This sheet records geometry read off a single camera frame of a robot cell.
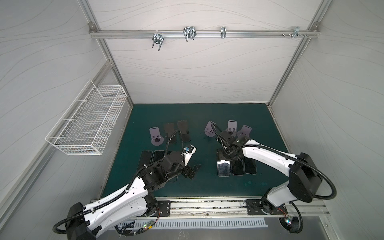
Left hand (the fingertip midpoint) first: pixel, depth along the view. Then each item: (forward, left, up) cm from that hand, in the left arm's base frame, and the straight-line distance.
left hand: (196, 158), depth 75 cm
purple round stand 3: (+28, -24, -9) cm, 37 cm away
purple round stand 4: (+23, -31, -9) cm, 40 cm away
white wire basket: (+8, +51, +15) cm, 54 cm away
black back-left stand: (+25, +9, -6) cm, 27 cm away
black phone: (-1, -15, -11) cm, 19 cm away
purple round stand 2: (+25, -8, -11) cm, 28 cm away
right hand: (+7, -16, -8) cm, 19 cm away
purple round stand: (+19, +27, -14) cm, 36 cm away
